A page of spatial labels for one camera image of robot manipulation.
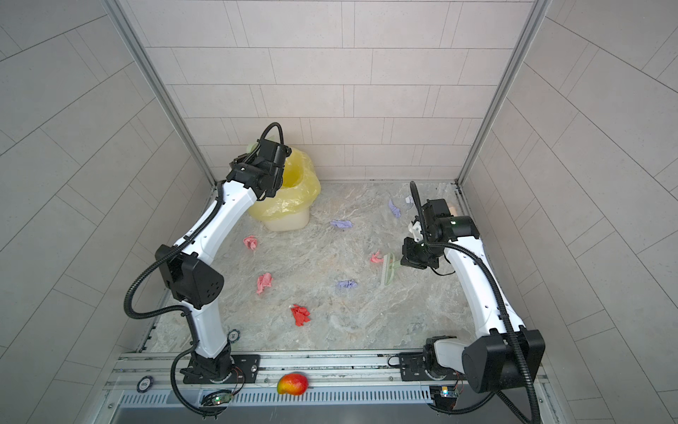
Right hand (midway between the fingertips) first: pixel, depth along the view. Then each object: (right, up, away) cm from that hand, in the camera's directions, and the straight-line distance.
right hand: (400, 259), depth 74 cm
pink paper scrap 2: (-50, +2, +19) cm, 54 cm away
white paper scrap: (+10, +17, +35) cm, 40 cm away
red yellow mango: (-29, -30, -9) cm, 42 cm away
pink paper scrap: (-43, -10, +12) cm, 46 cm away
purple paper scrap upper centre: (-18, +8, +27) cm, 34 cm away
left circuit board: (-48, -33, -9) cm, 59 cm away
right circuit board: (+11, -35, -6) cm, 37 cm away
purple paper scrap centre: (-15, -11, +12) cm, 22 cm away
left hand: (-48, +29, +2) cm, 56 cm away
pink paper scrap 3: (-6, -3, +17) cm, 18 cm away
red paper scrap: (-29, -18, +5) cm, 35 cm away
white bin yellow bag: (-34, +14, +10) cm, 38 cm away
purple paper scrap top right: (+4, +13, +32) cm, 35 cm away
